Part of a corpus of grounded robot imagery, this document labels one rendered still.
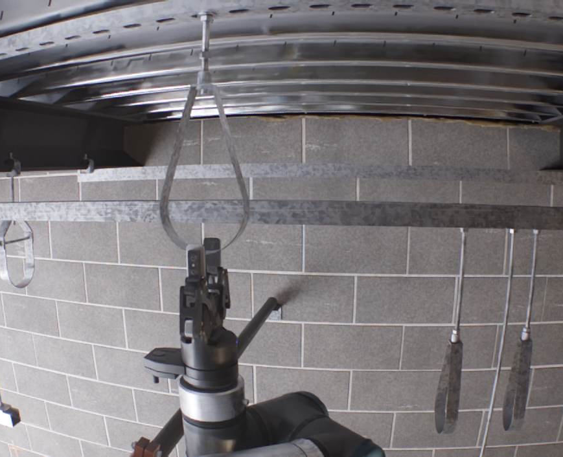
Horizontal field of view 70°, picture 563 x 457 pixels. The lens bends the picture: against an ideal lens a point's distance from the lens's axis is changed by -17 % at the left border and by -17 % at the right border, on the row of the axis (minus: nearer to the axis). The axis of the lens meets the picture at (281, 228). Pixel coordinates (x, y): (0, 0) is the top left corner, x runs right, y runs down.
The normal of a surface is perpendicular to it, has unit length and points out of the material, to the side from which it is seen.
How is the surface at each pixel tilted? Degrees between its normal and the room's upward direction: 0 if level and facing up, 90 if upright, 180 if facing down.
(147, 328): 90
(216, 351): 90
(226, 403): 90
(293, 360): 90
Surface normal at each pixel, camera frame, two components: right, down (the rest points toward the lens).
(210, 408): 0.04, 0.12
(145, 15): -0.18, 0.12
